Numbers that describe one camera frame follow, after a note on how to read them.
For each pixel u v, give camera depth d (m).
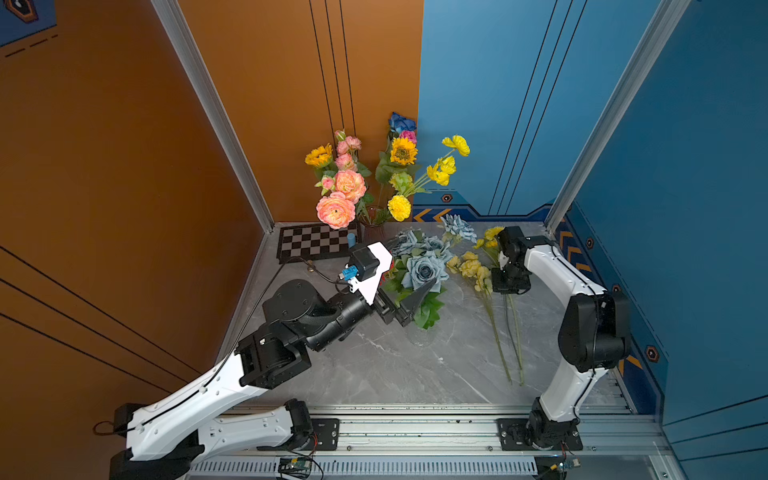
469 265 1.00
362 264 0.35
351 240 1.05
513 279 0.78
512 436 0.73
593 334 0.48
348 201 0.61
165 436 0.38
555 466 0.69
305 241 1.11
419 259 0.63
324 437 0.73
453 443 0.74
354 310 0.42
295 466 0.71
